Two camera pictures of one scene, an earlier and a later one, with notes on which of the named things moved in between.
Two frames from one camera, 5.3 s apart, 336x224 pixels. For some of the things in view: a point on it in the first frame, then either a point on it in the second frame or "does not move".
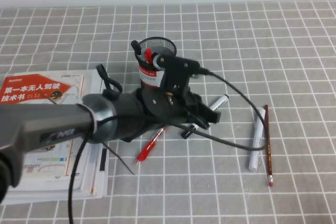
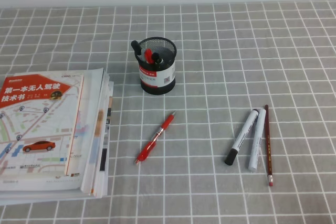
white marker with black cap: (221, 101) -> (232, 154)
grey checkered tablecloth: (271, 159) does not move
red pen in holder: (148, 55) does not move
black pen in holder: (137, 47) does not move
